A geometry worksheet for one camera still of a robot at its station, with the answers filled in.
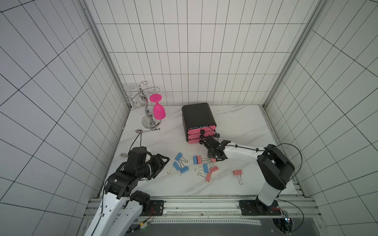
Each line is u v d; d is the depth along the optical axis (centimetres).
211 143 72
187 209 75
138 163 52
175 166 88
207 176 84
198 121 90
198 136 90
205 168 86
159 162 61
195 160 89
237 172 85
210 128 82
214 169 85
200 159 90
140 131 103
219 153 65
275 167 47
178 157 90
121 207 44
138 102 100
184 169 86
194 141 95
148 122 111
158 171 61
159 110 92
